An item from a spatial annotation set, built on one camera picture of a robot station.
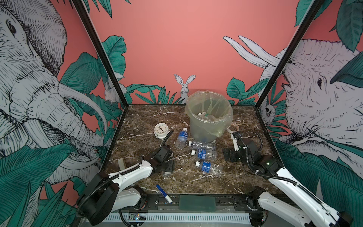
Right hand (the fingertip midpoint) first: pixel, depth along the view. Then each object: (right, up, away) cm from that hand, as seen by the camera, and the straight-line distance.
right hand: (228, 147), depth 76 cm
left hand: (-32, -12, +10) cm, 36 cm away
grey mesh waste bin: (-5, +19, +27) cm, 34 cm away
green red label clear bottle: (-5, +17, +25) cm, 30 cm away
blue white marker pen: (-33, -27, -1) cm, 43 cm away
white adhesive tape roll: (+12, +5, +33) cm, 35 cm away
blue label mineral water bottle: (-10, -13, +6) cm, 18 cm away
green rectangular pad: (-17, -29, -3) cm, 34 cm away
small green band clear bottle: (-35, -17, +6) cm, 39 cm away
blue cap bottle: (-25, +3, +20) cm, 32 cm away
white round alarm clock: (-41, +7, +23) cm, 48 cm away
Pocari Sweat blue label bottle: (-7, -8, +14) cm, 18 cm away
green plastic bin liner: (-5, +19, +27) cm, 33 cm away
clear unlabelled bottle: (-12, -2, +18) cm, 22 cm away
